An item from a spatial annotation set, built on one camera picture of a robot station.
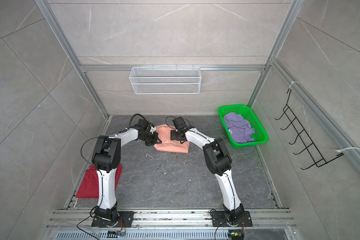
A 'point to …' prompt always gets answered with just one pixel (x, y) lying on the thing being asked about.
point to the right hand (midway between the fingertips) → (175, 134)
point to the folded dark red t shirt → (88, 187)
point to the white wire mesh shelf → (165, 80)
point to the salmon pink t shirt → (164, 134)
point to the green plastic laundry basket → (260, 135)
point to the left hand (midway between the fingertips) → (161, 138)
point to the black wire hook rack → (319, 161)
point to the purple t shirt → (240, 129)
